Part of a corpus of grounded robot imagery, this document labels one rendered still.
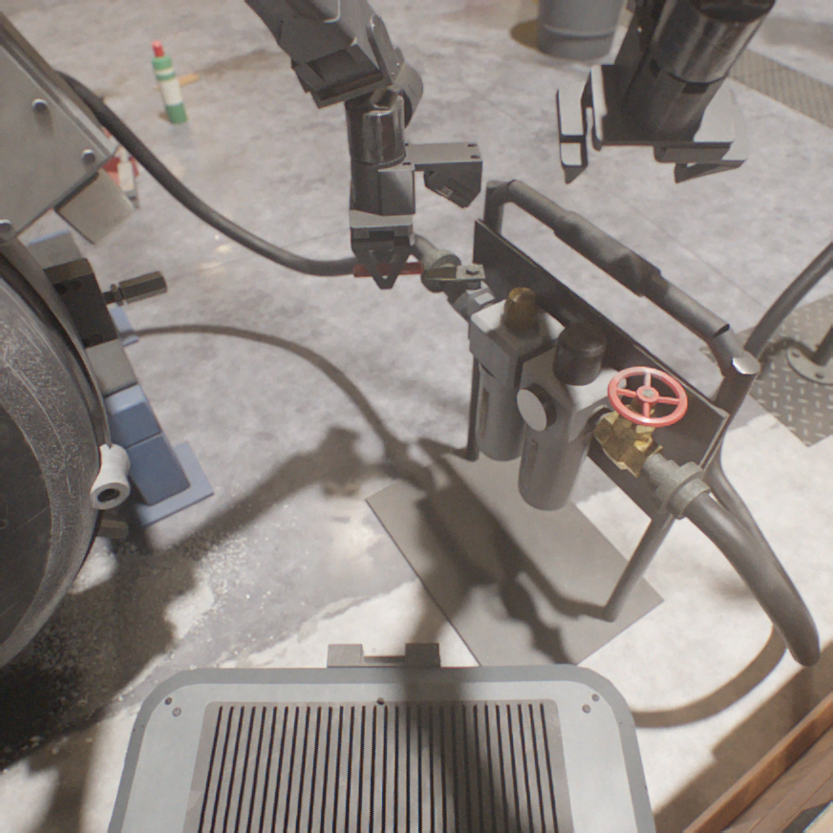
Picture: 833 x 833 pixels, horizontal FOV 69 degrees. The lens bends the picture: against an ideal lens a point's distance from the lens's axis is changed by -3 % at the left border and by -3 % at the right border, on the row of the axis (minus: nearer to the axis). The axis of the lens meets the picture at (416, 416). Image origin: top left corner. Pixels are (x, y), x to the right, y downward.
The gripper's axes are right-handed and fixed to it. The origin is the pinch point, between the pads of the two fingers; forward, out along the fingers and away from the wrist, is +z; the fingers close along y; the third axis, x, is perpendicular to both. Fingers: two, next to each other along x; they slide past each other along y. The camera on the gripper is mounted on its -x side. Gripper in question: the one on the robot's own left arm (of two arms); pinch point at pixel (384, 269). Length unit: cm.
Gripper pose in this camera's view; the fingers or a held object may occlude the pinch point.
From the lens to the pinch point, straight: 75.3
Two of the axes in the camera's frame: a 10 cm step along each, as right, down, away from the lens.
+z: 0.2, 6.5, 7.6
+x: -10.0, 0.6, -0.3
